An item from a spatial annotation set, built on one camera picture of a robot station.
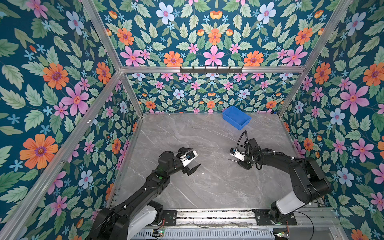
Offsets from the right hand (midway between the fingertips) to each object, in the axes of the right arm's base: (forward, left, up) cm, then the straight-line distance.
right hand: (241, 158), depth 95 cm
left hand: (-5, +28, +18) cm, 34 cm away
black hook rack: (+42, +19, +38) cm, 60 cm away
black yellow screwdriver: (-2, +5, +1) cm, 5 cm away
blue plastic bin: (+33, -1, +4) cm, 34 cm away
